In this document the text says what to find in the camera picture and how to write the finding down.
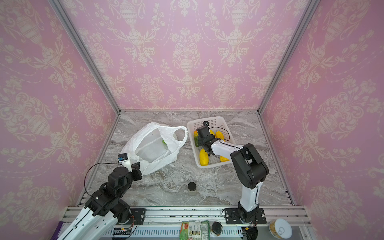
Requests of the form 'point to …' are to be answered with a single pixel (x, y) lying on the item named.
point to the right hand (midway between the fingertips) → (205, 136)
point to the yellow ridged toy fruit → (219, 135)
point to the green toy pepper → (163, 142)
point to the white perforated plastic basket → (217, 121)
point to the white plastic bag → (154, 146)
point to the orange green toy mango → (196, 138)
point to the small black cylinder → (192, 186)
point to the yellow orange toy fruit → (223, 159)
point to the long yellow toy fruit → (204, 158)
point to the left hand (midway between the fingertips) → (141, 164)
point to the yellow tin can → (280, 228)
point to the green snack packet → (195, 230)
